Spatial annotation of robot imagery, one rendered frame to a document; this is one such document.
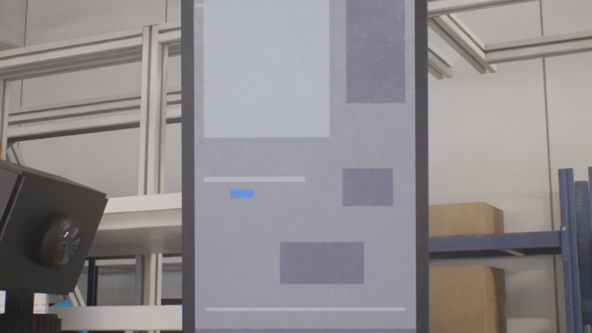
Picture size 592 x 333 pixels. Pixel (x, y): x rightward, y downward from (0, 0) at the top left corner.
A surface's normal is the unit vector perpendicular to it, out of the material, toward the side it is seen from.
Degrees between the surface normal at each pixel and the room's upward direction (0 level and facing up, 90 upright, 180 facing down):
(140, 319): 90
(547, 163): 90
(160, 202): 90
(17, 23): 90
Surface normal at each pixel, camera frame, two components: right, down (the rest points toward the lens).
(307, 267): -0.02, 0.00
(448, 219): -0.44, -0.18
